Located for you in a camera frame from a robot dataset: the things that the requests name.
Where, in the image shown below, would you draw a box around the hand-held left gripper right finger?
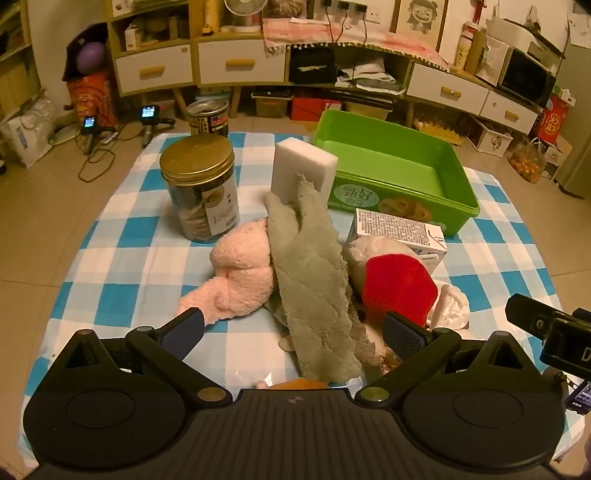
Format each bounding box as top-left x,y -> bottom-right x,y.
353,311 -> 536,408

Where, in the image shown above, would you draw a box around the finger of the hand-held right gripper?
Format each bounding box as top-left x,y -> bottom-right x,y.
505,294 -> 558,341

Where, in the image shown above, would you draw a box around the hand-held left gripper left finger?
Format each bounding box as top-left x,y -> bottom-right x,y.
54,308 -> 233,408

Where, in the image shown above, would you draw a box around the grey-green fleece cloth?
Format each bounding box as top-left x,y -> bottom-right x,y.
264,173 -> 376,384

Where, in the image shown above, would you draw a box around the orange plush doll red hat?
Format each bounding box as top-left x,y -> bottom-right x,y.
253,377 -> 329,391

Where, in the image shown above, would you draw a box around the green plastic bin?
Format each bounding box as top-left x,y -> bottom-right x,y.
313,109 -> 481,237

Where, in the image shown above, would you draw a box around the red and white plush toy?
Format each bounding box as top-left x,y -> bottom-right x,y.
346,236 -> 439,328

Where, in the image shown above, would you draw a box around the white ruffled cloth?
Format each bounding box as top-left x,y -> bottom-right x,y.
427,282 -> 471,330

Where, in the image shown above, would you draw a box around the pink plush toy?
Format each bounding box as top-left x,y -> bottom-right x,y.
179,218 -> 278,326

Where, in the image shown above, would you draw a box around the blue and white checked tablecloth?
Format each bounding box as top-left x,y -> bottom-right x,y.
18,131 -> 575,462

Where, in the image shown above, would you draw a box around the white printed carton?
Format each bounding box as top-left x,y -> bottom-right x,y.
346,209 -> 448,278

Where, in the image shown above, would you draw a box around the clear jar with gold lid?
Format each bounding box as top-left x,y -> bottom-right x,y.
159,137 -> 241,244

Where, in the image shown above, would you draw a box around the bag of oranges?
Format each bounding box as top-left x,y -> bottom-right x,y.
508,137 -> 548,184

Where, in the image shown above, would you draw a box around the white printed box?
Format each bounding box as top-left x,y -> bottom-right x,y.
468,117 -> 513,155

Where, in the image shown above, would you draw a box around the grey fridge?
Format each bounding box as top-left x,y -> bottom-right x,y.
554,46 -> 591,201

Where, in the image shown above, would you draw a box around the red gift bag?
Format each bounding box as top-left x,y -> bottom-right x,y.
538,95 -> 571,148

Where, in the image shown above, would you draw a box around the white sponge block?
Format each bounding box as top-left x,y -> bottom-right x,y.
270,140 -> 339,210

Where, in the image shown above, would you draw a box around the white cabinet drawer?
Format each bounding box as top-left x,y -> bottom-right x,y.
198,38 -> 287,86
479,90 -> 540,134
406,62 -> 489,121
115,45 -> 194,95

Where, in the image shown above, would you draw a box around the egg tray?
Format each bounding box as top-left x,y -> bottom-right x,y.
412,115 -> 464,146

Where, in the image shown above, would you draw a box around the dark tin can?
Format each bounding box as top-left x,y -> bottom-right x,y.
187,98 -> 230,138

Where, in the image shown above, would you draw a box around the clear storage bin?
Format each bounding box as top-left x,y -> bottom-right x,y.
344,102 -> 393,121
252,90 -> 294,118

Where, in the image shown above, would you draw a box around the teal lid storage bin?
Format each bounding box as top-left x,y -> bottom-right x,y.
194,88 -> 234,104

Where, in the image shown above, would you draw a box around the microwave oven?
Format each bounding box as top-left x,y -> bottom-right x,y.
499,47 -> 557,108

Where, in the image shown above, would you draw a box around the red box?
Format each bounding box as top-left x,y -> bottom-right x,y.
291,97 -> 345,121

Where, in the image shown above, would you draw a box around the orange-red printed bag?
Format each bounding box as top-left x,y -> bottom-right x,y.
65,74 -> 118,134

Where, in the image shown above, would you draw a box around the white plastic bag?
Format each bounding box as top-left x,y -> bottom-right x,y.
0,99 -> 58,168

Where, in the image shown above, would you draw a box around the stack of papers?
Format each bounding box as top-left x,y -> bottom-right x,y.
335,58 -> 402,95

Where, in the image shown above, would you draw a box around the long wooden cabinet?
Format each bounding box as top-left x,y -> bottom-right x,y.
104,0 -> 541,136

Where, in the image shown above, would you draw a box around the white appliance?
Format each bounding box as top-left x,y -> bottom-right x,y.
485,18 -> 566,60

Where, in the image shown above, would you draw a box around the black bag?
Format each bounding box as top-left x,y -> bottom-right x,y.
288,46 -> 338,85

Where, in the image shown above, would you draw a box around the purple ball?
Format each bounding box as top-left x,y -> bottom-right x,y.
76,42 -> 108,77

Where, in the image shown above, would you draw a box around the paper sheets on fridge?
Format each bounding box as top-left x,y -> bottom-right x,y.
567,11 -> 591,47

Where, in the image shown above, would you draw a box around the pink cloth runner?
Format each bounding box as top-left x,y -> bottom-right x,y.
262,17 -> 451,72

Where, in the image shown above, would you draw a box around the framed cartoon picture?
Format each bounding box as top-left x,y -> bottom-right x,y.
397,0 -> 448,49

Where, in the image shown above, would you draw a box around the wooden shelf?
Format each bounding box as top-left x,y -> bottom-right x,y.
0,0 -> 42,116

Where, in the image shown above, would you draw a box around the white desk fan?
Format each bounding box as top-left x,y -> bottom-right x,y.
225,0 -> 269,32

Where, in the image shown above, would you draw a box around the cat poster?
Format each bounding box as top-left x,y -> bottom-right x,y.
265,0 -> 305,19

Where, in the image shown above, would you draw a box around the black cable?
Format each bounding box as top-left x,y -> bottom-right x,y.
78,134 -> 144,183

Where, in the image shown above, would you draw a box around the small camera on tripod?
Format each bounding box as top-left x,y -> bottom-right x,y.
81,115 -> 116,155
140,105 -> 176,148

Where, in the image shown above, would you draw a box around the wall power sockets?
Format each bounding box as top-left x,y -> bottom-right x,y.
318,0 -> 370,14

